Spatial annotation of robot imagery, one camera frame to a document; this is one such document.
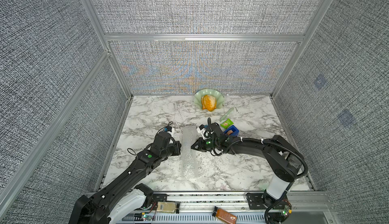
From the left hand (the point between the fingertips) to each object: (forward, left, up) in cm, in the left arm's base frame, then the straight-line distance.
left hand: (184, 144), depth 81 cm
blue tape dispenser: (+10, -29, -6) cm, 32 cm away
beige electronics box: (-27, +8, -6) cm, 29 cm away
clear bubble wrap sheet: (-4, -2, -5) cm, 7 cm away
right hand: (+1, -3, -3) cm, 4 cm away
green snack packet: (+19, -28, -11) cm, 36 cm away
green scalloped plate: (+42, -26, -7) cm, 50 cm away
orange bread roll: (+32, -17, -3) cm, 36 cm away
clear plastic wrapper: (+30, -32, -12) cm, 45 cm away
